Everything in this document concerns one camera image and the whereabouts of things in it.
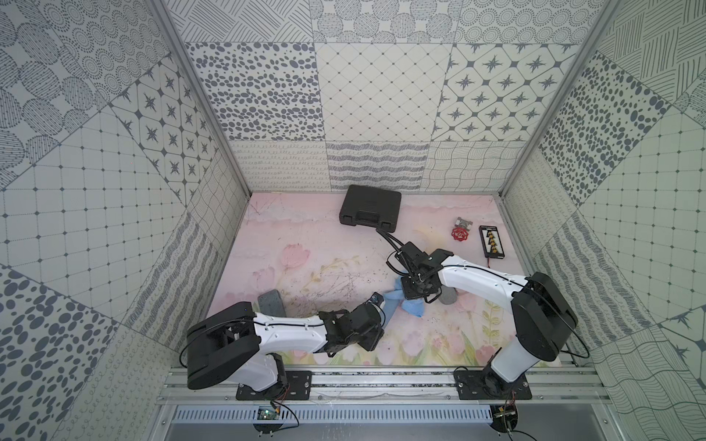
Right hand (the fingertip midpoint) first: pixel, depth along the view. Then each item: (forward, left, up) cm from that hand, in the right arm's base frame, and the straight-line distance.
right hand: (414, 295), depth 87 cm
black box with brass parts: (+23, -33, -4) cm, 40 cm away
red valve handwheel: (+26, -20, -1) cm, 33 cm away
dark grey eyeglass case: (-3, +46, 0) cm, 46 cm away
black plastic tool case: (+39, +14, 0) cm, 41 cm away
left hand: (-12, +10, -2) cm, 16 cm away
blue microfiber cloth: (-4, 0, 0) cm, 4 cm away
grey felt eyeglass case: (+1, -11, -1) cm, 11 cm away
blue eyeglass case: (-3, +8, -1) cm, 8 cm away
